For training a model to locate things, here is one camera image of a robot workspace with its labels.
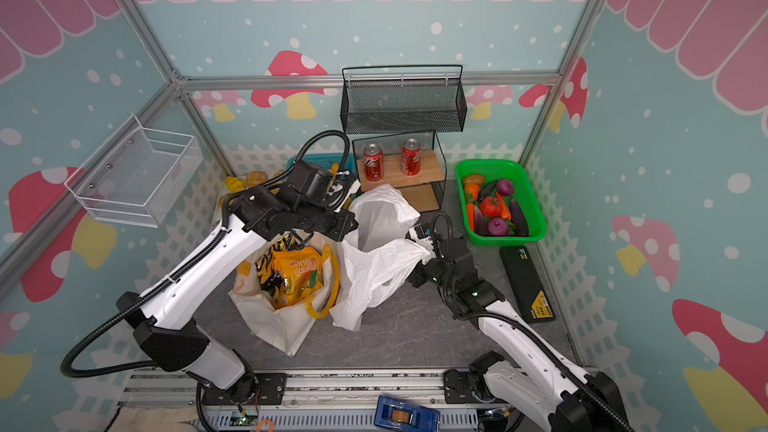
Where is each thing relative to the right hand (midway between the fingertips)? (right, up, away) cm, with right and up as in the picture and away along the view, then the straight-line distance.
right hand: (400, 255), depth 77 cm
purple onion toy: (+40, +20, +35) cm, 57 cm away
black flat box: (+39, -15, +9) cm, 43 cm away
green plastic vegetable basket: (+46, +19, +31) cm, 58 cm away
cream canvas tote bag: (-30, -18, -3) cm, 35 cm away
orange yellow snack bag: (-26, -4, +2) cm, 27 cm away
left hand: (-11, +7, -7) cm, 15 cm away
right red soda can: (+4, +28, +15) cm, 32 cm away
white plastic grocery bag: (-5, +2, -17) cm, 18 cm away
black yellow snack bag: (-35, -7, +4) cm, 36 cm away
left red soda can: (-8, +26, +14) cm, 31 cm away
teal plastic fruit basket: (-28, +31, +39) cm, 57 cm away
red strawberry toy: (+33, +13, +28) cm, 45 cm away
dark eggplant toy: (+42, +8, +26) cm, 50 cm away
